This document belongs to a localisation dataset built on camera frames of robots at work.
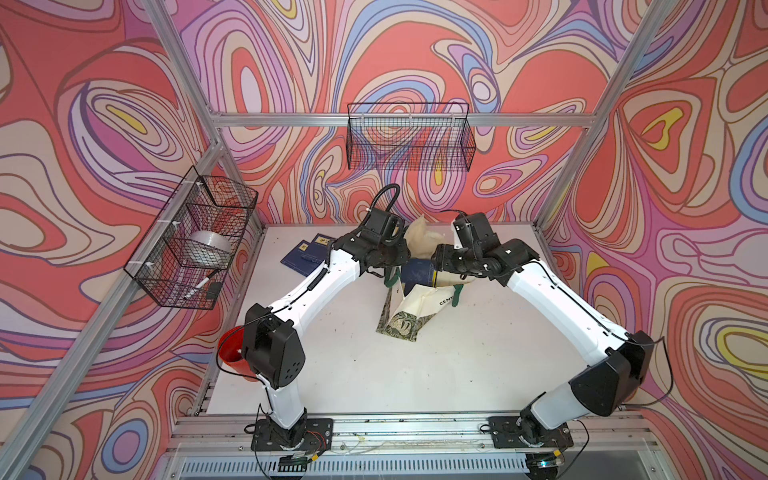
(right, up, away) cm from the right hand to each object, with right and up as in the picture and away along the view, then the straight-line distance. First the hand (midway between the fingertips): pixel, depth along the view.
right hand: (442, 267), depth 79 cm
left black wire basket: (-67, +18, +3) cm, 69 cm away
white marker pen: (-62, -6, -8) cm, 63 cm away
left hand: (-8, +3, +3) cm, 9 cm away
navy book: (-5, -2, +20) cm, 21 cm away
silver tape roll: (-57, +5, -9) cm, 58 cm away
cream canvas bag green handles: (-9, -15, +10) cm, 20 cm away
